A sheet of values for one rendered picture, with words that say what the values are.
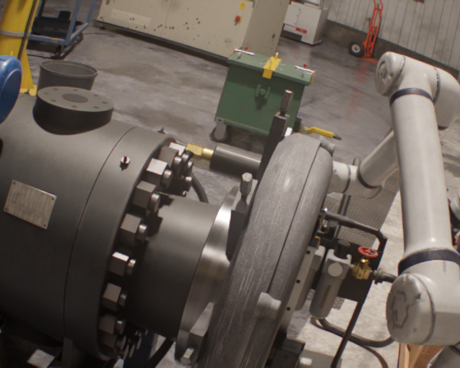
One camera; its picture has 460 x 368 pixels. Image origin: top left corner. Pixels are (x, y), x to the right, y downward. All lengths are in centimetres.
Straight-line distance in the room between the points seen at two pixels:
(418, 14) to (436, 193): 1073
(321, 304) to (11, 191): 134
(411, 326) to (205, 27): 652
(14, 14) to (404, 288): 404
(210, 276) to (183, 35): 643
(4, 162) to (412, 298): 95
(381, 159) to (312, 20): 900
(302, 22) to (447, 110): 933
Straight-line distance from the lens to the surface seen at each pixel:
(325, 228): 198
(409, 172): 181
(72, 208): 175
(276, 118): 183
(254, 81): 519
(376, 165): 235
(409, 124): 187
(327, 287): 275
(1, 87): 173
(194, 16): 802
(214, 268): 174
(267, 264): 159
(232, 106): 523
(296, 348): 197
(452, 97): 202
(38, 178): 179
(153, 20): 827
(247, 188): 156
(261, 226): 161
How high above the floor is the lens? 142
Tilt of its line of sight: 18 degrees down
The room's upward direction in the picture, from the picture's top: 16 degrees clockwise
